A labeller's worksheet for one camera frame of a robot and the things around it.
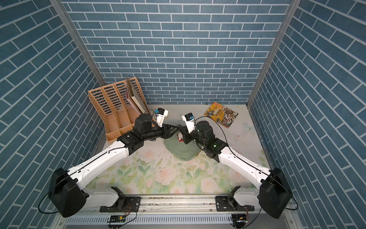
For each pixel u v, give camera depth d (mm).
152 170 864
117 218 720
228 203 667
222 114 1127
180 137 771
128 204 731
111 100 1046
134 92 867
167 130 663
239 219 706
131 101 851
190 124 656
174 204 756
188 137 671
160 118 680
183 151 852
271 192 396
